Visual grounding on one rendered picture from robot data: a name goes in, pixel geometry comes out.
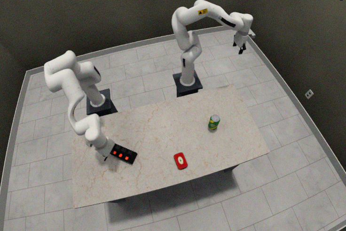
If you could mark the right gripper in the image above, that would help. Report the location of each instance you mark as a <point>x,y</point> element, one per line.
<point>108,149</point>

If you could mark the green and yellow drink can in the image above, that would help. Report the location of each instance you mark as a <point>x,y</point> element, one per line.
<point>214,121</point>

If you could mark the black power strip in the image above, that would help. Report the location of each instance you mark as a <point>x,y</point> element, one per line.
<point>124,153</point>

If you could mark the red mint tin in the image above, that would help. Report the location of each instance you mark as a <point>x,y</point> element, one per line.
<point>180,160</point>

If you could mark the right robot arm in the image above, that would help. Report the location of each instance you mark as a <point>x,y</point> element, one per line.
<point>65,73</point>

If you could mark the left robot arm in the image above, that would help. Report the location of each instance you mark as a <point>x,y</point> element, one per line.
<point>189,41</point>

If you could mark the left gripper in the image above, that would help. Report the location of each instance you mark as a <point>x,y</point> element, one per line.
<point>240,41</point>

